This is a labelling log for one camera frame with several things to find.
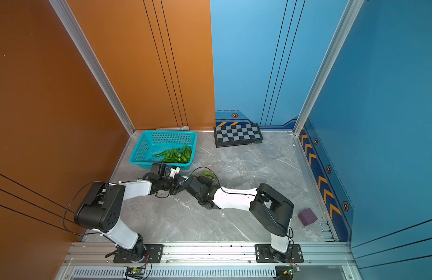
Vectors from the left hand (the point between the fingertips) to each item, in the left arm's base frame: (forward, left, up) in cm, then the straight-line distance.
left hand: (192, 182), depth 91 cm
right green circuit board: (-37, -44, -4) cm, 58 cm away
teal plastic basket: (+25, +15, -2) cm, 29 cm away
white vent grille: (-38, +2, -9) cm, 39 cm away
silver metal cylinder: (+43, +12, -2) cm, 44 cm away
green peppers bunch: (+17, +8, 0) cm, 19 cm away
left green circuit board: (-38, +20, -7) cm, 44 cm away
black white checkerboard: (+35, -26, 0) cm, 43 cm away
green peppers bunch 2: (+4, -9, +2) cm, 10 cm away
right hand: (+1, -6, +4) cm, 7 cm away
